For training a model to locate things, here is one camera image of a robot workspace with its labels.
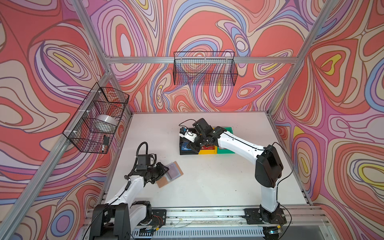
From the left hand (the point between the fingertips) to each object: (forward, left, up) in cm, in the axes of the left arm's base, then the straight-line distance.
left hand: (169, 168), depth 87 cm
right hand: (+8, -12, +8) cm, 17 cm away
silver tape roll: (+14, +29, +28) cm, 43 cm away
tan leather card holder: (-1, -3, -4) cm, 5 cm away
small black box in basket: (+5, +29, +21) cm, 37 cm away
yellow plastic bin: (+14, -25, -3) cm, 29 cm away
